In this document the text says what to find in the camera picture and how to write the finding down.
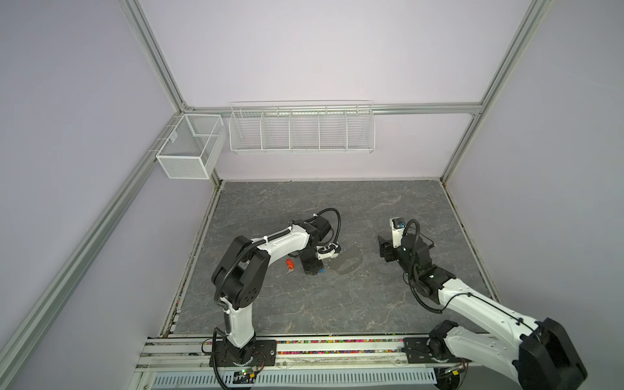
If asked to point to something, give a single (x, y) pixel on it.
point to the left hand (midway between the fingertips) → (311, 266)
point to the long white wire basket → (302, 127)
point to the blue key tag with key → (321, 270)
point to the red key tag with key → (290, 265)
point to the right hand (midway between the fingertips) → (391, 236)
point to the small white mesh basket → (194, 148)
